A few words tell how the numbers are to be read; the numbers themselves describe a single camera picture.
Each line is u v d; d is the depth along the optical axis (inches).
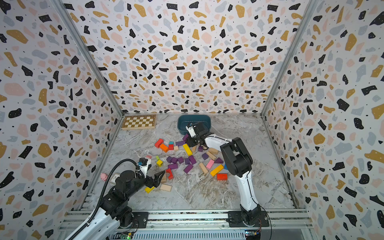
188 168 36.4
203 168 36.2
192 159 37.5
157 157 37.2
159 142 40.6
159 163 36.2
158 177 28.2
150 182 27.5
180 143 41.0
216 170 35.6
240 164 22.8
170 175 35.2
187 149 39.5
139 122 44.5
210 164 36.5
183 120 45.9
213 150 38.0
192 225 28.8
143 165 26.6
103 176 33.9
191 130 36.8
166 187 33.1
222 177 34.4
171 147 39.6
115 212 22.4
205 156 38.2
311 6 27.9
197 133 32.5
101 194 21.0
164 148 39.3
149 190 32.3
